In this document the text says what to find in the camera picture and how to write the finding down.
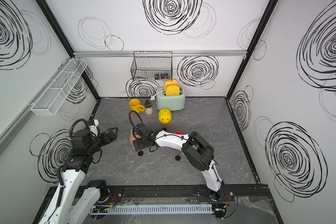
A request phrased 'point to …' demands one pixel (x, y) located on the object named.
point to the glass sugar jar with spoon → (148, 108)
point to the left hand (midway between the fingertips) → (111, 130)
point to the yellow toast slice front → (172, 89)
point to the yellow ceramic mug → (135, 104)
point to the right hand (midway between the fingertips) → (141, 142)
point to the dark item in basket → (163, 76)
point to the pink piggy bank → (132, 137)
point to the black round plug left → (140, 153)
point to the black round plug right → (178, 157)
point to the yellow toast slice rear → (168, 82)
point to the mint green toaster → (172, 102)
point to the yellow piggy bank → (164, 115)
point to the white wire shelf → (51, 100)
